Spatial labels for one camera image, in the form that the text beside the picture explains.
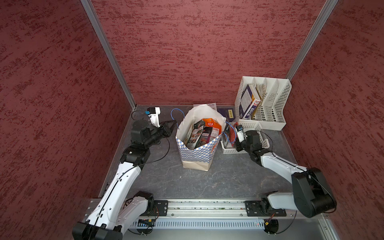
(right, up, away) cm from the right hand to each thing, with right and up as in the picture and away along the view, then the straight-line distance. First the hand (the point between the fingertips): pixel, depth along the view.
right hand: (236, 139), depth 92 cm
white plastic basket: (+12, +8, +12) cm, 18 cm away
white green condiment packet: (-27, +3, -4) cm, 27 cm away
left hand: (-35, +11, -22) cm, 43 cm away
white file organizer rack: (+30, +28, +27) cm, 49 cm away
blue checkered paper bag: (-24, -8, -17) cm, 30 cm away
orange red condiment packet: (-13, +7, -3) cm, 15 cm away
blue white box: (+10, +25, +6) cm, 28 cm away
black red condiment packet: (-19, +3, -2) cm, 20 cm away
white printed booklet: (-11, +24, +28) cm, 39 cm away
